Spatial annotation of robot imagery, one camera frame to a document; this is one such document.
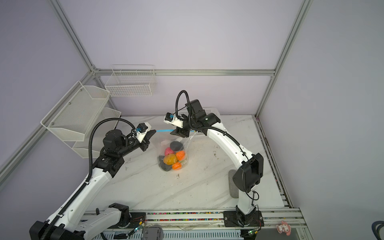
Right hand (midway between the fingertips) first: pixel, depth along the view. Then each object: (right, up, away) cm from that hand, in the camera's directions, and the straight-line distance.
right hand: (171, 125), depth 76 cm
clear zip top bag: (-6, -11, +14) cm, 18 cm away
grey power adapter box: (-8, -51, -6) cm, 52 cm away
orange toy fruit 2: (+1, -24, +12) cm, 27 cm away
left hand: (-9, -3, -4) cm, 10 cm away
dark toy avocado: (+1, -12, +15) cm, 19 cm away
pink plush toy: (+55, -49, -6) cm, 73 cm away
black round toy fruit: (-7, -24, +10) cm, 27 cm away
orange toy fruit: (+4, -17, +9) cm, 20 cm away
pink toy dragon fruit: (-4, -15, +14) cm, 22 cm away
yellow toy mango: (-2, -19, +8) cm, 21 cm away
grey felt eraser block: (+33, -36, +4) cm, 49 cm away
